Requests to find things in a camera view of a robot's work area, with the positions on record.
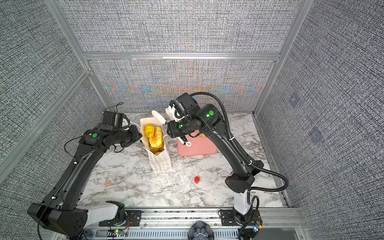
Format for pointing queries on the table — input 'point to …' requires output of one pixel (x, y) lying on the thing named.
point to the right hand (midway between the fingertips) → (172, 129)
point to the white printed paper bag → (161, 162)
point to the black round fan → (201, 230)
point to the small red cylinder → (196, 180)
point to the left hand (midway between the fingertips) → (143, 134)
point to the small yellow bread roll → (149, 129)
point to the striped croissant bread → (157, 140)
